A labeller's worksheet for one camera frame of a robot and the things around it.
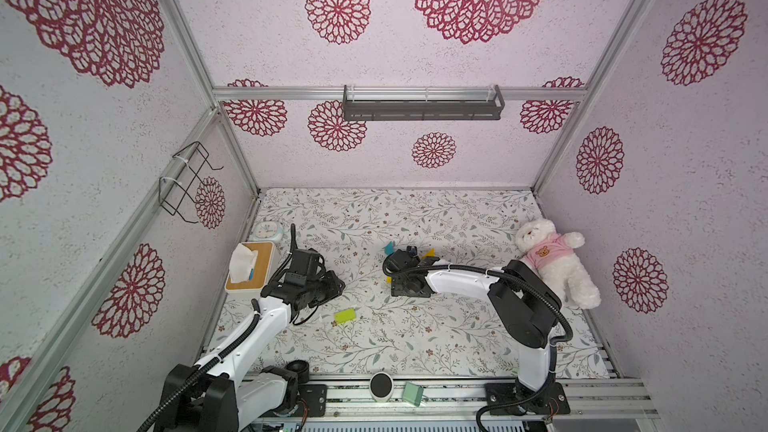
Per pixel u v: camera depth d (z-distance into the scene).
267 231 1.06
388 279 0.91
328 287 0.74
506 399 0.73
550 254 0.91
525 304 0.50
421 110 0.87
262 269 0.92
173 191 0.73
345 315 0.88
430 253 1.01
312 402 0.73
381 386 0.72
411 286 0.69
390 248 1.03
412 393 0.75
